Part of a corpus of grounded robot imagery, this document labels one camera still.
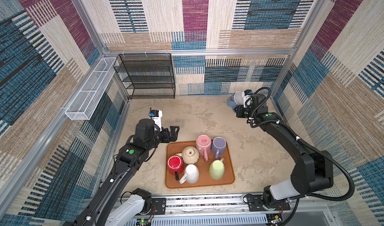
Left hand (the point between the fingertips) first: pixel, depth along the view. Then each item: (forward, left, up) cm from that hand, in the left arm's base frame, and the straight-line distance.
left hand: (171, 126), depth 72 cm
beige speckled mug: (-7, -9, -17) cm, 21 cm away
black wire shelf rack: (+48, +22, -7) cm, 54 cm away
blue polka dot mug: (+17, -34, 0) cm, 38 cm away
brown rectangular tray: (-11, -11, -20) cm, 26 cm away
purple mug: (-3, -24, -17) cm, 30 cm away
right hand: (+14, -35, -6) cm, 38 cm away
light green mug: (-15, -22, -16) cm, 31 cm away
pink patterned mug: (-2, -16, -15) cm, 22 cm away
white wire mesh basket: (+10, +41, +7) cm, 43 cm away
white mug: (-18, -9, -17) cm, 26 cm away
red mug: (-13, -1, -17) cm, 21 cm away
